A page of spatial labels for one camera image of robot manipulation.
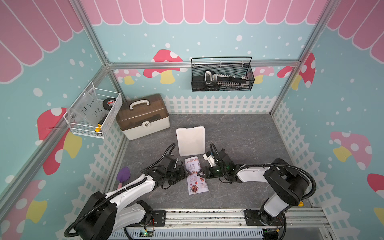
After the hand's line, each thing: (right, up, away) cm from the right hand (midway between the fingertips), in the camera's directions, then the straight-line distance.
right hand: (199, 174), depth 85 cm
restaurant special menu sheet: (-1, -5, -2) cm, 5 cm away
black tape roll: (-49, +40, -4) cm, 64 cm away
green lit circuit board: (-26, -25, -13) cm, 38 cm away
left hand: (-7, -2, -2) cm, 7 cm away
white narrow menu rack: (-5, +19, +7) cm, 20 cm away
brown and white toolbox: (-37, +34, +8) cm, 51 cm away
